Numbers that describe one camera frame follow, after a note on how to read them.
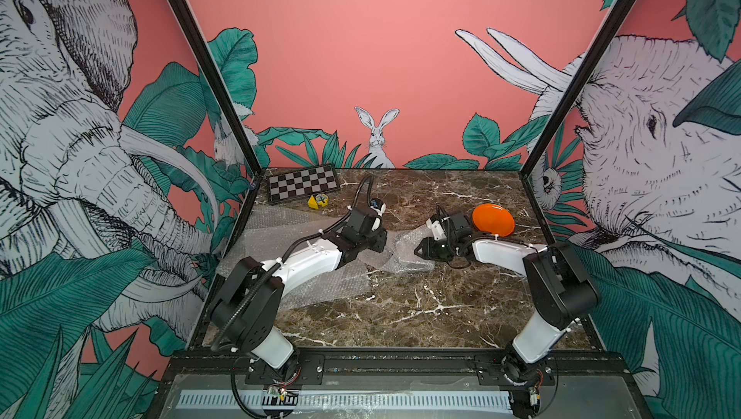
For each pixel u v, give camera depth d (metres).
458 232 0.76
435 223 0.88
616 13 0.76
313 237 0.64
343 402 0.70
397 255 0.93
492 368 0.75
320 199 1.10
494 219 1.04
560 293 0.47
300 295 0.86
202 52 0.84
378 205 0.79
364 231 0.69
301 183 1.11
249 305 0.44
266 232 1.00
